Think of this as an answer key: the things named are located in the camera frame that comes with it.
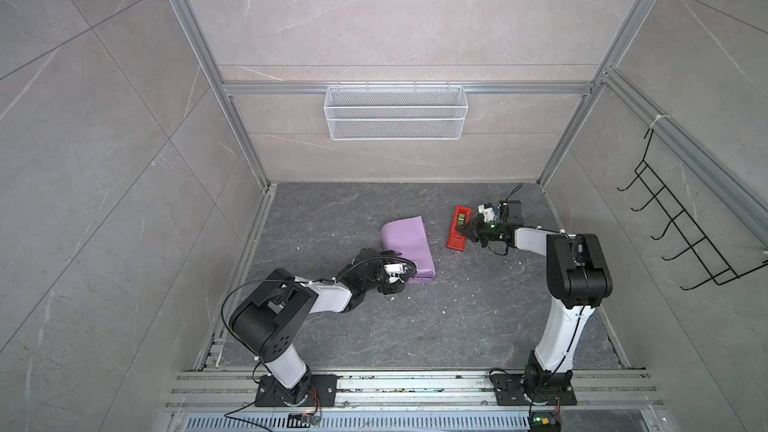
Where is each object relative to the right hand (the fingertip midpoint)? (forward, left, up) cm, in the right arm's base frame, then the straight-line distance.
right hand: (456, 225), depth 99 cm
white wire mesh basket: (+31, +20, +24) cm, 44 cm away
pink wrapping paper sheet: (-4, +16, -1) cm, 17 cm away
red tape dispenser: (+3, -3, +1) cm, 4 cm away
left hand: (-12, +19, +1) cm, 23 cm away
